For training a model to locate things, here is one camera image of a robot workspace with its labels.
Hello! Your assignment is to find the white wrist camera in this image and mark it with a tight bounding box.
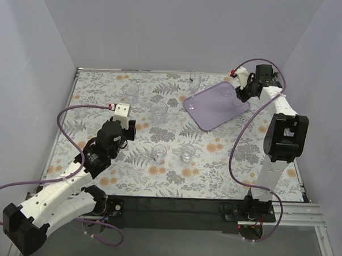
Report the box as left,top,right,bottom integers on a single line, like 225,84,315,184
113,103,130,130
235,66,250,89

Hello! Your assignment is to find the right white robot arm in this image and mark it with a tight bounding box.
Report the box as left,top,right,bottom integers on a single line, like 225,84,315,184
231,64,309,222

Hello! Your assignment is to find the lavender plastic tray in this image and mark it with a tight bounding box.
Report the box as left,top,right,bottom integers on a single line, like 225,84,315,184
183,82,250,131

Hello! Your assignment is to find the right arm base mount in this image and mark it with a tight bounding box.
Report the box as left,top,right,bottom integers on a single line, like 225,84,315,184
217,201,276,241

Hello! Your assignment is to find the faceted glass edge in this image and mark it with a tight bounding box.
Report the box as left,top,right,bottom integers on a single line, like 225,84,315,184
233,99,243,106

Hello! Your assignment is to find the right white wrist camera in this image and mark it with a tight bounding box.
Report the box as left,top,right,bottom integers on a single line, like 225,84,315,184
235,66,250,89

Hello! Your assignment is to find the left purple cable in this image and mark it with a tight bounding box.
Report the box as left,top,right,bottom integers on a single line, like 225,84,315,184
0,99,130,248

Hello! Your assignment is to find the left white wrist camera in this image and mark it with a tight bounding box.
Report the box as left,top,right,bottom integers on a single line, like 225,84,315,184
113,103,130,130

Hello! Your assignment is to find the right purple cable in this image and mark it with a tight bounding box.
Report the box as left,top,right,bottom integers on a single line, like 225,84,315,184
225,57,290,244

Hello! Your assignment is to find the faceted tumbler back left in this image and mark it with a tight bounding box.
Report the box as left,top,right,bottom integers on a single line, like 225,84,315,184
122,83,140,104

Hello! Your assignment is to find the small glass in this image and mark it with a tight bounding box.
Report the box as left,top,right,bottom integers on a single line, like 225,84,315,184
152,144,167,162
180,143,196,162

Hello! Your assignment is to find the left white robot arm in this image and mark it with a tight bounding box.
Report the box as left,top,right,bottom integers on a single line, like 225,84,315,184
2,119,136,256

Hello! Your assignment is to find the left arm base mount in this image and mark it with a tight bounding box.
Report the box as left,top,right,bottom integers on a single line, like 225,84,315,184
82,199,125,234

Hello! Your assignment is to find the ribbed tumbler centre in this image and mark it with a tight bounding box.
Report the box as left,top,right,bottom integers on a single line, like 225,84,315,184
150,101,168,124

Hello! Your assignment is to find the champagne flute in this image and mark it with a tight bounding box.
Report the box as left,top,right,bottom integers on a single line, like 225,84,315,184
220,81,235,97
188,72,202,110

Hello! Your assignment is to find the purple cable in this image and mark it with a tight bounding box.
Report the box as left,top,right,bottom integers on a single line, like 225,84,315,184
225,57,290,244
0,99,130,248

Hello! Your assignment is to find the floral table mat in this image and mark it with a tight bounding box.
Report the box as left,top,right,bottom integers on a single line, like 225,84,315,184
41,66,311,204

